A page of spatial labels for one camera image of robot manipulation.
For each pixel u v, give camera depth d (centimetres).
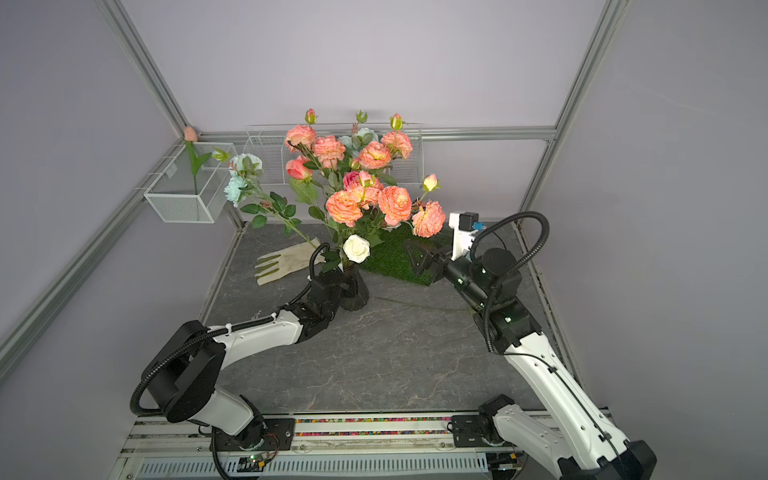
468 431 75
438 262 55
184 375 44
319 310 67
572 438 41
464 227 53
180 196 76
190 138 89
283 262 108
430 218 57
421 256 55
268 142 94
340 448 73
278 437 73
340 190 73
